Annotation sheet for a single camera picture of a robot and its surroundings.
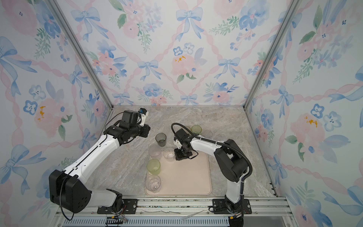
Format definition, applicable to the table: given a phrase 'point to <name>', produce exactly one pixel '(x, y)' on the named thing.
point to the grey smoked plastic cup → (161, 138)
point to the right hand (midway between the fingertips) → (177, 157)
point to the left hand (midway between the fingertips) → (149, 126)
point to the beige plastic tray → (186, 177)
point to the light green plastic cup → (153, 166)
